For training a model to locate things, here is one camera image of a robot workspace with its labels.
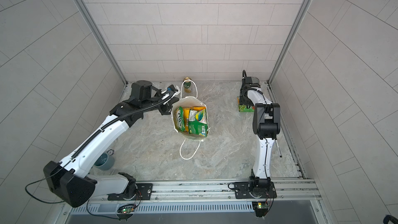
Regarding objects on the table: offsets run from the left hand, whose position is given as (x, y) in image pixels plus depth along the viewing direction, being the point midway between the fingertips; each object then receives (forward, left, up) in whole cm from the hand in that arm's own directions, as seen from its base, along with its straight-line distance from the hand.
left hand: (180, 96), depth 71 cm
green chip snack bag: (+11, -36, -26) cm, 46 cm away
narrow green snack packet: (-5, +1, -14) cm, 15 cm away
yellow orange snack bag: (0, -2, -13) cm, 13 cm away
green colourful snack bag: (-9, -8, -8) cm, 15 cm away
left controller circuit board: (-42, +21, -25) cm, 53 cm away
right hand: (+17, -39, -27) cm, 51 cm away
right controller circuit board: (-40, -37, -29) cm, 62 cm away
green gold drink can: (+27, +1, -21) cm, 34 cm away
